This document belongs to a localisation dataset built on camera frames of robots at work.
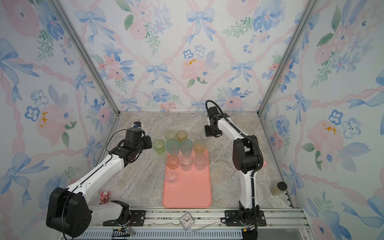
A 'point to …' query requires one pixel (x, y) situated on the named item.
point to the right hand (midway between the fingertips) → (210, 132)
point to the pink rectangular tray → (192, 189)
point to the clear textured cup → (203, 135)
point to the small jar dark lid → (279, 187)
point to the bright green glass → (158, 145)
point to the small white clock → (187, 220)
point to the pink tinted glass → (172, 162)
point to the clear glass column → (186, 162)
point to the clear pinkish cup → (200, 162)
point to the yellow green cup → (199, 146)
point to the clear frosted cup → (193, 136)
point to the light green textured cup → (170, 134)
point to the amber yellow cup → (181, 134)
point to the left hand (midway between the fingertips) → (149, 136)
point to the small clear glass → (171, 177)
